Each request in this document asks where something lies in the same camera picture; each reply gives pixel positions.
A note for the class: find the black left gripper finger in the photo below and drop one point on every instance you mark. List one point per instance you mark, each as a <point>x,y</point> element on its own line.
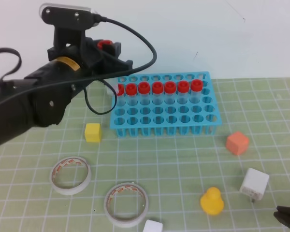
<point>112,66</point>
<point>117,47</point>

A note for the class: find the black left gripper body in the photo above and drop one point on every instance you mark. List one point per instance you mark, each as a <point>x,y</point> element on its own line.
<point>75,58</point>

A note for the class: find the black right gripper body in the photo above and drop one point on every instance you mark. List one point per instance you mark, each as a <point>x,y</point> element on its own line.
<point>282,214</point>

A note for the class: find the red capped tube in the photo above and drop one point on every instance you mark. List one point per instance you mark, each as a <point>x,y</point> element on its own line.
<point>144,91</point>
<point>182,89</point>
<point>196,89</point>
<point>157,91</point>
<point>108,46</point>
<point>131,92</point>
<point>120,95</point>
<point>170,91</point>

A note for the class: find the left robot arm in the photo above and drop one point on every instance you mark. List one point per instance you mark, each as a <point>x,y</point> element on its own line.
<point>41,98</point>

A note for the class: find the blue test tube rack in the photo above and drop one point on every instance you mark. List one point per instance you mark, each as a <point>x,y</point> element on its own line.
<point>169,119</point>

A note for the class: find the white charger block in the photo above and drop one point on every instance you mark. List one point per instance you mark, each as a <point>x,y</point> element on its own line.
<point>254,184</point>

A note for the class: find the yellow cube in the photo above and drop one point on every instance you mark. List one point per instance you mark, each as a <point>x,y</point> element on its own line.
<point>93,133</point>

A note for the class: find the yellow rubber duck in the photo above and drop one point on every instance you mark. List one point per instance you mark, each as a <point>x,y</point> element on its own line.
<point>211,202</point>

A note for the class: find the orange cube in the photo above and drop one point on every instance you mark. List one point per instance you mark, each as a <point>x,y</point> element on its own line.
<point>237,143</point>

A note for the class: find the green grid cutting mat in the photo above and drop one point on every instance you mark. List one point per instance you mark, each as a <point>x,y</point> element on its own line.
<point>175,171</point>

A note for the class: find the left tape roll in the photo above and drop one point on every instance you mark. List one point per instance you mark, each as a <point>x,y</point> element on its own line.
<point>65,162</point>

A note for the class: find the tape roll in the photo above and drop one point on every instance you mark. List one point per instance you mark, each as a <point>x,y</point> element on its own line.
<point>65,162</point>
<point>125,223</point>

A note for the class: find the white foam cube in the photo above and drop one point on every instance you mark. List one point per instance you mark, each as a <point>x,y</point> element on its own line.
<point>152,226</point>

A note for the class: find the right tape roll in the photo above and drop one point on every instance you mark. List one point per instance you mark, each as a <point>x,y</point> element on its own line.
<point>125,223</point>

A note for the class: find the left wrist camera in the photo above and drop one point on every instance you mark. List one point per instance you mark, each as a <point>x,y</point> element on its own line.
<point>67,16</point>

